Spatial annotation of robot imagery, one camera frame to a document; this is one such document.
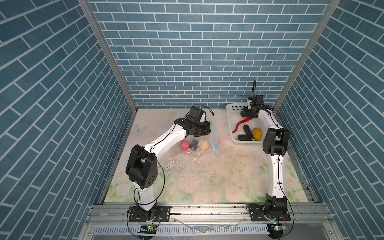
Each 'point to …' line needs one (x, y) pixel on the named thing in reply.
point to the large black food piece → (243, 137)
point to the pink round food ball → (185, 145)
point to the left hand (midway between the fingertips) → (212, 130)
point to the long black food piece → (247, 131)
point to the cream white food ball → (203, 144)
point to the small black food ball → (193, 144)
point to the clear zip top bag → (179, 157)
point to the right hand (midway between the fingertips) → (244, 110)
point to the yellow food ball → (257, 133)
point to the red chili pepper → (244, 120)
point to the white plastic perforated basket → (234, 111)
